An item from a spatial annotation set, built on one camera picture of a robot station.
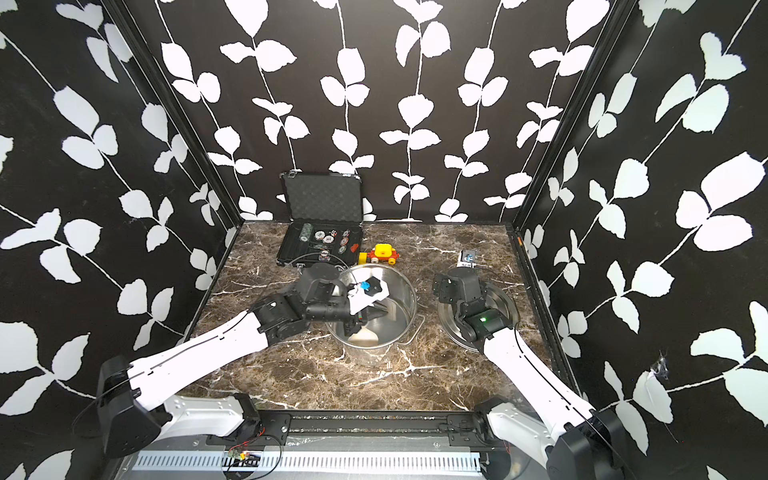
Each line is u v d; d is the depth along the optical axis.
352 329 0.61
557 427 0.41
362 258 1.10
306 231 1.14
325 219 1.15
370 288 0.57
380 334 0.84
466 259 0.69
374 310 0.65
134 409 0.38
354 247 1.11
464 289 0.58
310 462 0.70
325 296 0.55
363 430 0.75
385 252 1.06
